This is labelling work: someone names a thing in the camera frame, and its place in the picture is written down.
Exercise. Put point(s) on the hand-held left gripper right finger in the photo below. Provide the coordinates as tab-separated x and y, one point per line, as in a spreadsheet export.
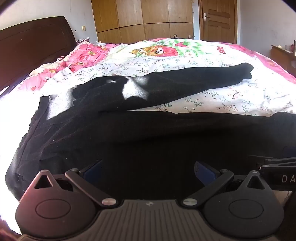
204	173

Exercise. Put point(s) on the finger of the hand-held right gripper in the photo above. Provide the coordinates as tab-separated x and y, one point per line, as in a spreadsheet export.
279	160

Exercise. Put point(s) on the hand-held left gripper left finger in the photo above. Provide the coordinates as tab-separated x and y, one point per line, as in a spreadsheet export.
92	172

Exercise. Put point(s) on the black pants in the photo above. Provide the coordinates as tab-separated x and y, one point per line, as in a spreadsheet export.
138	129

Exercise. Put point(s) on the white floral quilt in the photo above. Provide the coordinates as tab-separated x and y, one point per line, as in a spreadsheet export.
219	95

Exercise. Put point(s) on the wooden side cabinet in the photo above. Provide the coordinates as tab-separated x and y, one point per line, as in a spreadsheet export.
281	55

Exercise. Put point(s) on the pink printed blanket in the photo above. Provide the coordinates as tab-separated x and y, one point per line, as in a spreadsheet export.
85	54

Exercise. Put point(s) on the cartoon print bedsheet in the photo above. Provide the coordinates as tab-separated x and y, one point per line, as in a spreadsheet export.
196	47

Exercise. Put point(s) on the dark wooden headboard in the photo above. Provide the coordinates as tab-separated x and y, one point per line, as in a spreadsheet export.
34	44

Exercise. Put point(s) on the wooden door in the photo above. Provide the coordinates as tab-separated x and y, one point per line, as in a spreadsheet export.
218	20

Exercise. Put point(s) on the wooden wardrobe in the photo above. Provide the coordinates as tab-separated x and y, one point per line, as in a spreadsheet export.
143	18

